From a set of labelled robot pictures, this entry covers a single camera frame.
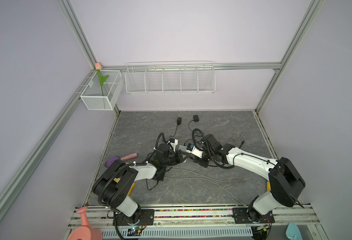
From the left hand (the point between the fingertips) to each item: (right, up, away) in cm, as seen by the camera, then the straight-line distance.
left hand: (190, 156), depth 85 cm
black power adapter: (-7, +21, +26) cm, 34 cm away
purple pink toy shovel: (-50, -4, +11) cm, 52 cm away
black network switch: (-15, -5, -15) cm, 22 cm away
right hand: (+3, -1, +2) cm, 4 cm away
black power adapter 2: (+6, +23, +31) cm, 39 cm away
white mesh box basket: (-50, +33, -7) cm, 60 cm away
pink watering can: (-45, -26, -23) cm, 57 cm away
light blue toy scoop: (+48, -33, -15) cm, 60 cm away
